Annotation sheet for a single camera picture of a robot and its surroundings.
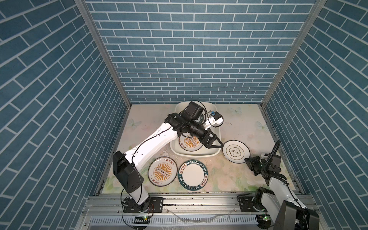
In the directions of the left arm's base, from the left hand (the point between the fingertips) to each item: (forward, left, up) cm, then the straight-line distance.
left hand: (217, 141), depth 65 cm
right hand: (+4, -22, -25) cm, 33 cm away
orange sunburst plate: (+16, +13, -28) cm, 35 cm away
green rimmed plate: (-5, +11, -30) cm, 32 cm away
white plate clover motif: (+9, -18, -28) cm, 35 cm away
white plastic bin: (+12, +22, -30) cm, 39 cm away
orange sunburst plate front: (-3, +29, -29) cm, 41 cm away
